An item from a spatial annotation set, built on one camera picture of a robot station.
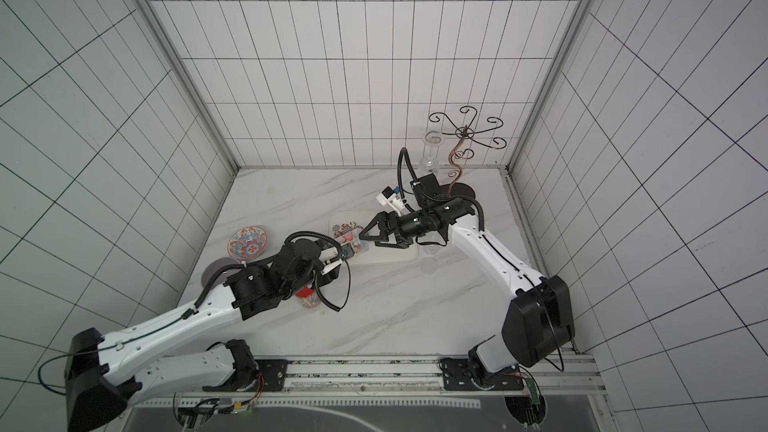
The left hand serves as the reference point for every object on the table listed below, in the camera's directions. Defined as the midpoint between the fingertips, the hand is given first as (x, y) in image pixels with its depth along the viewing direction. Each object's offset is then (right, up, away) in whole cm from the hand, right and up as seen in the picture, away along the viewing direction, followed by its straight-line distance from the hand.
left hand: (324, 254), depth 77 cm
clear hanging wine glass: (+30, +25, +13) cm, 41 cm away
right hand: (+13, +6, -4) cm, 15 cm away
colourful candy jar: (+8, +5, -3) cm, 10 cm away
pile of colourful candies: (+1, +4, +24) cm, 24 cm away
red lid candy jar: (-5, -13, +3) cm, 14 cm away
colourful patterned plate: (-30, -1, +20) cm, 36 cm away
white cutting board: (+14, +1, -4) cm, 15 cm away
